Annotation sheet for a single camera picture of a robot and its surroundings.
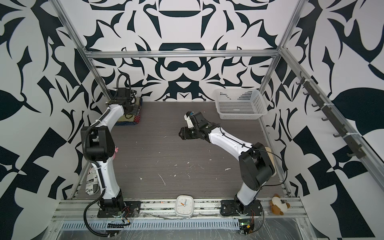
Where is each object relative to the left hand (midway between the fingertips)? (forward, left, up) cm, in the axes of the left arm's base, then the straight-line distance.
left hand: (130, 104), depth 98 cm
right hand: (-22, -34, 0) cm, 41 cm away
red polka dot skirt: (-3, -2, -11) cm, 11 cm away
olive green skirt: (-14, -5, +4) cm, 15 cm away
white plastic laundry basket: (+12, -79, -15) cm, 81 cm away
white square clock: (-57, -35, -12) cm, 68 cm away
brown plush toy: (-59, -80, -12) cm, 100 cm away
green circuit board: (-64, -62, -16) cm, 91 cm away
